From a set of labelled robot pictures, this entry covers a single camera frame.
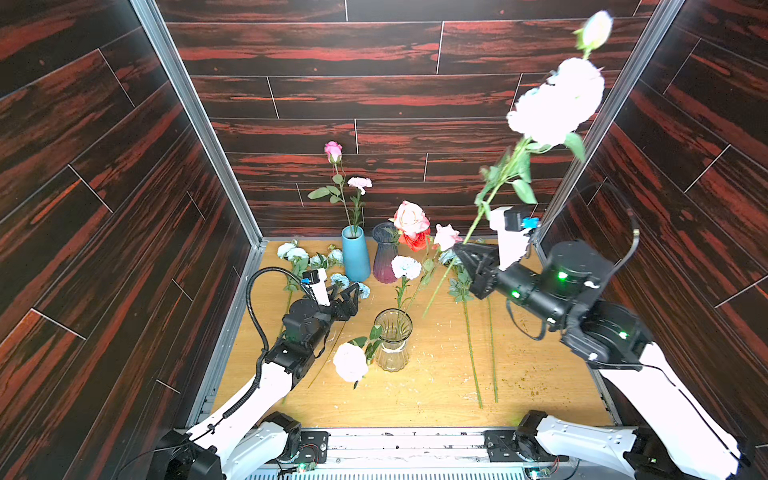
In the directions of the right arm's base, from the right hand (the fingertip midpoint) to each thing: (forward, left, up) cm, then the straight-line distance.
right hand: (467, 241), depth 54 cm
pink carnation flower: (+36, +23, -13) cm, 45 cm away
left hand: (+6, +25, -24) cm, 35 cm away
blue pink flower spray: (-1, -17, -45) cm, 48 cm away
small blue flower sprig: (+30, +48, -43) cm, 71 cm away
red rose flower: (+13, +8, -14) cm, 21 cm away
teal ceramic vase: (+24, +26, -36) cm, 50 cm away
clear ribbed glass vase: (-2, +12, -30) cm, 32 cm away
